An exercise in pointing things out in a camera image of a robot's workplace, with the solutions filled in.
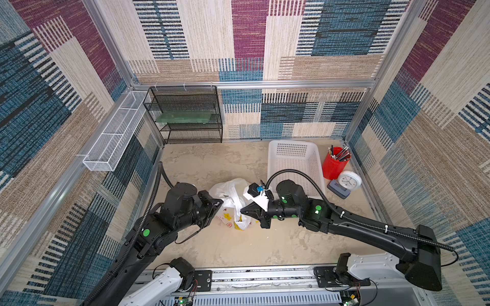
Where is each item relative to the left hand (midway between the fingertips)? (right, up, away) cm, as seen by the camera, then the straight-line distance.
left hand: (227, 199), depth 64 cm
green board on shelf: (-24, +34, +31) cm, 52 cm away
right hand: (+6, -5, +4) cm, 9 cm away
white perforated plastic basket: (+36, +15, +47) cm, 61 cm away
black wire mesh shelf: (-25, +45, +38) cm, 64 cm away
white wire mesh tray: (-60, +16, +28) cm, 68 cm away
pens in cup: (+54, +15, +32) cm, 65 cm away
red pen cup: (+49, +9, +33) cm, 60 cm away
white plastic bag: (+1, +1, +7) cm, 7 cm away
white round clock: (+57, +3, +31) cm, 65 cm away
